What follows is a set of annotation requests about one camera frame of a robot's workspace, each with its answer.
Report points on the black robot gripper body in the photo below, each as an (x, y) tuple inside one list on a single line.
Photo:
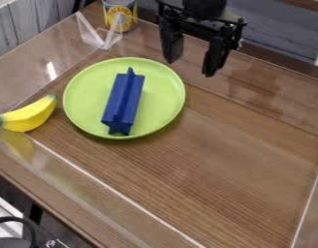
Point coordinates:
[(207, 14)]

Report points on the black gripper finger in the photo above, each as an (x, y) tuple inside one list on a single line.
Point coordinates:
[(216, 55), (172, 39)]

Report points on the green round plate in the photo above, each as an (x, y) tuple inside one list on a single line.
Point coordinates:
[(161, 103)]

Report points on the yellow toy banana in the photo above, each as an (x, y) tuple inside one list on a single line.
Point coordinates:
[(30, 117)]

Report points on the yellow labelled tin can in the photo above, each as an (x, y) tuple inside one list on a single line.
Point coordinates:
[(121, 12)]

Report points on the blue star-shaped block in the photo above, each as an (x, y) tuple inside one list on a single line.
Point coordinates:
[(122, 105)]

